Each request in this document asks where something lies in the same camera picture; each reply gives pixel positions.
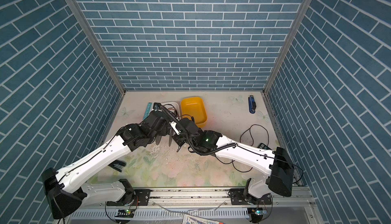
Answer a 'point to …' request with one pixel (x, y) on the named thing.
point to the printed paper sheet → (191, 219)
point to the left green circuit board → (125, 213)
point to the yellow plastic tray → (193, 106)
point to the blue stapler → (252, 104)
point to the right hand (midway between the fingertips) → (173, 126)
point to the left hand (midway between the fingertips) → (163, 123)
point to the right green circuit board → (260, 212)
